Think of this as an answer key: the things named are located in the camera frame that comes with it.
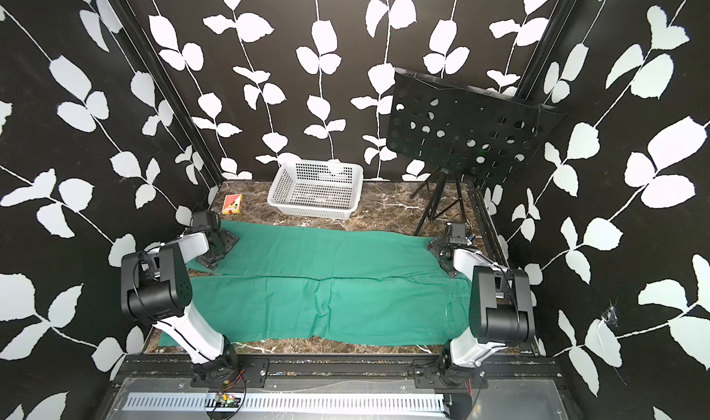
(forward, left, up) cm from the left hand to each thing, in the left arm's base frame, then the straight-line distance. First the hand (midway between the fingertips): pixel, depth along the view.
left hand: (226, 242), depth 98 cm
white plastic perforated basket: (+27, -30, -3) cm, 41 cm away
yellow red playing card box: (+19, +3, -1) cm, 19 cm away
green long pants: (-17, -20, -1) cm, 26 cm away
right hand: (-5, -76, 0) cm, 76 cm away
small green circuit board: (-47, -12, -3) cm, 49 cm away
